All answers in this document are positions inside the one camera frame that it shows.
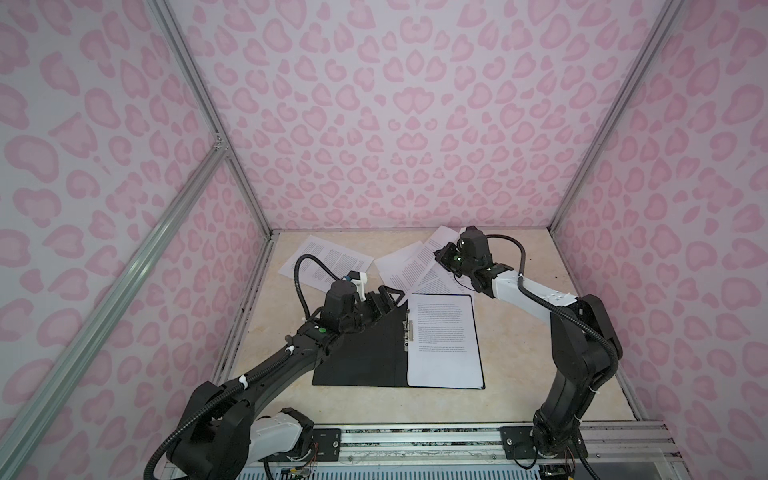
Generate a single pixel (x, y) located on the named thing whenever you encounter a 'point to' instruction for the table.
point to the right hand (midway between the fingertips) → (434, 248)
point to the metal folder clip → (407, 330)
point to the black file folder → (377, 354)
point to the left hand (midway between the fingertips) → (399, 296)
